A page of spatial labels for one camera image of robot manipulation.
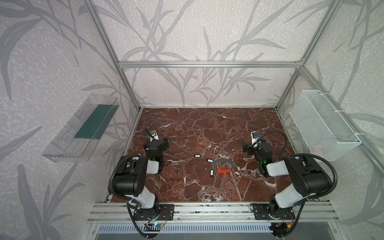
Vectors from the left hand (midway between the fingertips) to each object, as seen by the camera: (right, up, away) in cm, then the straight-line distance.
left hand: (157, 133), depth 94 cm
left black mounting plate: (+8, -37, -21) cm, 43 cm away
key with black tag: (+25, -14, 0) cm, 29 cm away
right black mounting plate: (+60, -33, -27) cm, 74 cm away
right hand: (+60, -1, +1) cm, 60 cm away
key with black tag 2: (+34, -22, -7) cm, 41 cm away
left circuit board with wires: (+4, -44, -22) cm, 49 cm away
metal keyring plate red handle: (+44, -22, -5) cm, 49 cm away
